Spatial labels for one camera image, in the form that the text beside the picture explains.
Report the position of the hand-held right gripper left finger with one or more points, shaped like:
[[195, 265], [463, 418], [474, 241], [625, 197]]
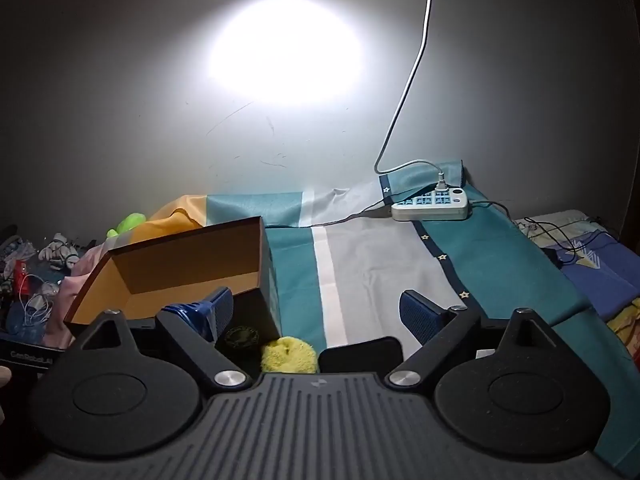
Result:
[[220, 306]]

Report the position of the red packet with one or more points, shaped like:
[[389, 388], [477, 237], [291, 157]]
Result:
[[20, 272]]

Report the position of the white gloves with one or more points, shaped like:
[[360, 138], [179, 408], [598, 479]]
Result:
[[57, 250]]

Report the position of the yellow colourful cloth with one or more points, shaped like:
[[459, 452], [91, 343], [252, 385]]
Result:
[[631, 320]]

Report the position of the white power strip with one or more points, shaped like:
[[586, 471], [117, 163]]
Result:
[[430, 211]]

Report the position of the striped socks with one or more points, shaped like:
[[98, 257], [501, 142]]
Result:
[[12, 252]]

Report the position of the blue patterned blanket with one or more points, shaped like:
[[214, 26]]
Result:
[[595, 270]]

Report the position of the black flat object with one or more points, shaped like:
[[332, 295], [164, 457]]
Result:
[[360, 355]]

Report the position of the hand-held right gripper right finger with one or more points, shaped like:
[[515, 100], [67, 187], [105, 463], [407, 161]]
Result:
[[419, 316]]

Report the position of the teal striped bed sheet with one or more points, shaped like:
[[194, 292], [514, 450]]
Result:
[[380, 260]]

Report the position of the pink cloth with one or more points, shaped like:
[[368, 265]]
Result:
[[70, 290]]

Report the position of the brown cardboard box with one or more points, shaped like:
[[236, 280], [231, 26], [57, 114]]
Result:
[[200, 260]]

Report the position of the yellow fluffy cloth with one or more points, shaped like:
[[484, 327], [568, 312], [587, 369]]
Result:
[[290, 355]]

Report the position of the person's left hand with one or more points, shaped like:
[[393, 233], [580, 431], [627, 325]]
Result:
[[5, 377]]

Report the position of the small green plush toy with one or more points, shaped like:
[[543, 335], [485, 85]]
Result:
[[130, 222]]

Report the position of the blue floral blanket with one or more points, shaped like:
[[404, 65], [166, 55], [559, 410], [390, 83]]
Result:
[[15, 332]]

